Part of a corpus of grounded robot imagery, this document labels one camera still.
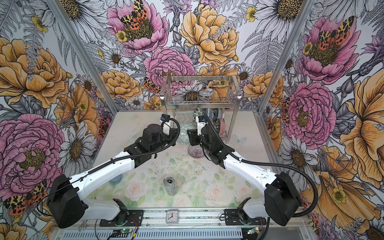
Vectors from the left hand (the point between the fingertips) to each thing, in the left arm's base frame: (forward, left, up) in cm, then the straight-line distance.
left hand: (177, 133), depth 79 cm
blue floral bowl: (+26, -20, -12) cm, 35 cm away
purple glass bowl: (+2, -10, -22) cm, 24 cm away
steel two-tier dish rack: (+44, +1, -8) cm, 45 cm away
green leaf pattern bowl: (+28, -11, -13) cm, 33 cm away
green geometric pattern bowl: (-1, -3, -3) cm, 4 cm away
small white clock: (-34, +2, -21) cm, 40 cm away
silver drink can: (-22, +3, -9) cm, 24 cm away
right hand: (0, -7, -1) cm, 7 cm away
